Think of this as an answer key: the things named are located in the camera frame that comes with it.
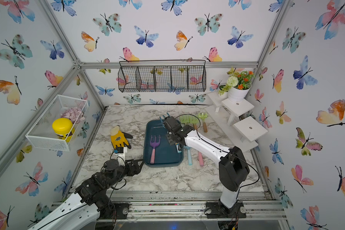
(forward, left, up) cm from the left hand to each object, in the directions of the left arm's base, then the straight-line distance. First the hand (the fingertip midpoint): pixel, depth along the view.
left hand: (141, 160), depth 76 cm
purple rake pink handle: (+18, -4, -15) cm, 24 cm away
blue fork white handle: (+16, -19, -13) cm, 28 cm away
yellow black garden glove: (+24, +22, -13) cm, 35 cm away
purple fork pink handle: (+6, -34, -14) cm, 37 cm away
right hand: (+16, -18, +1) cm, 24 cm away
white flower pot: (+35, -56, +13) cm, 68 cm away
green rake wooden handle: (+42, -41, -14) cm, 60 cm away
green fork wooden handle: (+39, -33, -15) cm, 54 cm away
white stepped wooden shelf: (+43, -59, -13) cm, 74 cm away
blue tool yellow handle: (+27, -11, +4) cm, 30 cm away
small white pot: (+43, -53, +8) cm, 68 cm away
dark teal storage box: (+11, -12, -16) cm, 23 cm away
